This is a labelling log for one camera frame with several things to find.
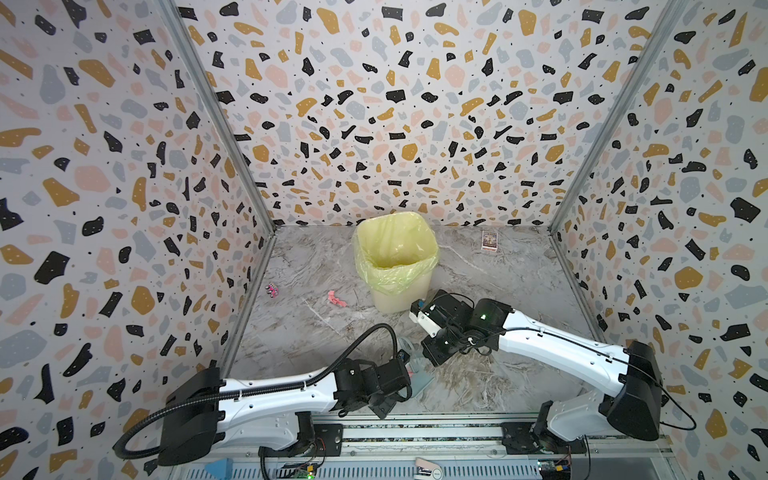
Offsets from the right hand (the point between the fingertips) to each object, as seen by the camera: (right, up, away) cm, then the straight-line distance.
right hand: (419, 349), depth 73 cm
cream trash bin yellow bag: (-7, +23, +28) cm, 37 cm away
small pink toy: (-48, +11, +27) cm, 56 cm away
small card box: (+30, +29, +43) cm, 60 cm away
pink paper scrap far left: (-28, +9, +27) cm, 40 cm away
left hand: (-7, -12, +2) cm, 14 cm away
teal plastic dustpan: (0, -11, +8) cm, 13 cm away
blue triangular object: (-46, -26, -5) cm, 53 cm away
